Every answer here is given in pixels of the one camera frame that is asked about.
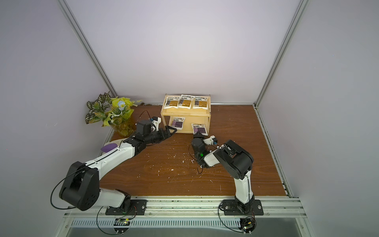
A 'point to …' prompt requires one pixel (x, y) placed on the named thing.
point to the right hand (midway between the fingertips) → (195, 128)
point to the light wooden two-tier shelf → (187, 114)
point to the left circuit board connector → (121, 225)
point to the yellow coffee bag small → (201, 102)
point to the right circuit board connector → (247, 225)
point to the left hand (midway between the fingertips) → (174, 132)
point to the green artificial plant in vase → (114, 111)
